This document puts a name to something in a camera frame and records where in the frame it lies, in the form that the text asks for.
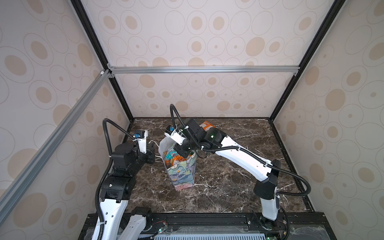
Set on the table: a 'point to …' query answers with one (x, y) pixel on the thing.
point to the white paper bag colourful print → (182, 173)
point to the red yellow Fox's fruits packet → (178, 158)
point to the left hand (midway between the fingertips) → (156, 142)
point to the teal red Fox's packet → (169, 155)
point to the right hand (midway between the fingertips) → (175, 147)
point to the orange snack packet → (206, 125)
